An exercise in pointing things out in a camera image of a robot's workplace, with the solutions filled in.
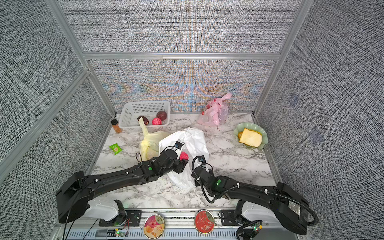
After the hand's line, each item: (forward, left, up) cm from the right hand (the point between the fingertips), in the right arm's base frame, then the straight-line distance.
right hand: (196, 169), depth 83 cm
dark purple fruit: (+38, +36, -3) cm, 52 cm away
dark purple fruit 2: (+43, +25, -1) cm, 49 cm away
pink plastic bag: (+40, -14, +5) cm, 42 cm away
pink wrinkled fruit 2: (+3, +7, +12) cm, 14 cm away
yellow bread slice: (+21, -35, +1) cm, 41 cm away
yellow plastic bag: (+12, +27, +6) cm, 30 cm away
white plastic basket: (+47, +32, -7) cm, 57 cm away
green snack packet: (+17, +52, -5) cm, 55 cm away
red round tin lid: (-24, -3, -2) cm, 25 cm away
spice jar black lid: (+33, +55, +1) cm, 64 cm away
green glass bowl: (+32, -32, -4) cm, 45 cm away
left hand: (+4, +5, +6) cm, 9 cm away
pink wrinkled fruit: (+36, +28, -1) cm, 46 cm away
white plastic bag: (+11, +1, +10) cm, 14 cm away
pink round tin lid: (-26, +20, -2) cm, 33 cm away
